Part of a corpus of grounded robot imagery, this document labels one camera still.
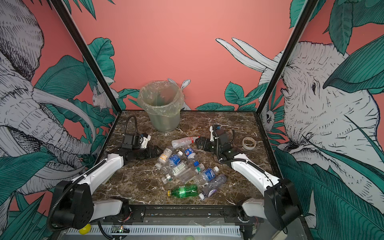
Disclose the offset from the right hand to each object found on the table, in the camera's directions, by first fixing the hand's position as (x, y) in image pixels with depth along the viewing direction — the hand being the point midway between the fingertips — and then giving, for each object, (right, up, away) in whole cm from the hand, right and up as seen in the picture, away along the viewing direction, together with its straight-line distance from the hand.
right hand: (199, 140), depth 82 cm
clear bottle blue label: (-15, -13, +6) cm, 21 cm away
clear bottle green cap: (-7, -22, +6) cm, 24 cm away
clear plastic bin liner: (-28, +29, +29) cm, 50 cm away
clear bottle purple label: (+7, -26, -2) cm, 27 cm away
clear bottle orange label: (-22, -11, +8) cm, 26 cm away
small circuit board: (-38, -41, -12) cm, 57 cm away
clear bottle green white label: (-10, -18, +3) cm, 21 cm away
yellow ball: (-52, -39, -15) cm, 67 cm away
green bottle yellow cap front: (-8, -26, -6) cm, 28 cm away
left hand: (-24, -6, +3) cm, 26 cm away
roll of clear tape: (+32, -7, +15) cm, 36 cm away
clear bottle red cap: (-11, -3, +15) cm, 19 cm away
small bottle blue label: (-6, -9, +9) cm, 14 cm away
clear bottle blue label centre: (+4, -20, 0) cm, 20 cm away
